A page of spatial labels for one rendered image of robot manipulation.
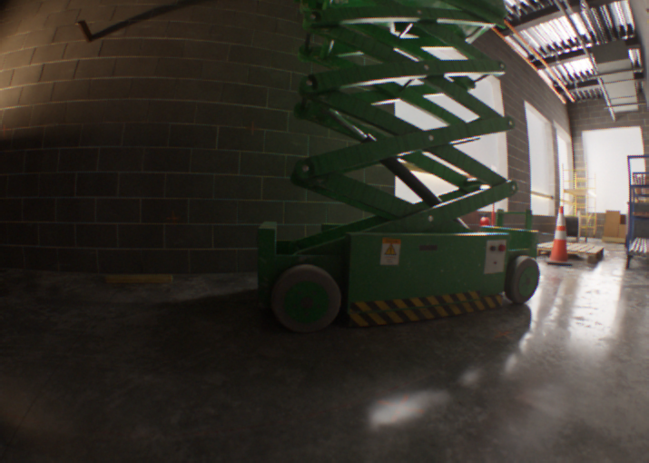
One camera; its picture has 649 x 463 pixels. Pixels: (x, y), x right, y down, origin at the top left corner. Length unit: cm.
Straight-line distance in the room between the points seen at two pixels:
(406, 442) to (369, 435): 9
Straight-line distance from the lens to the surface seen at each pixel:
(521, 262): 184
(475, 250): 151
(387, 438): 77
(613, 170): 1048
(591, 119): 1074
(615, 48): 667
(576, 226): 748
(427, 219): 151
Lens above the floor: 56
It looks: 2 degrees down
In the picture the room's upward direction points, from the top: 2 degrees clockwise
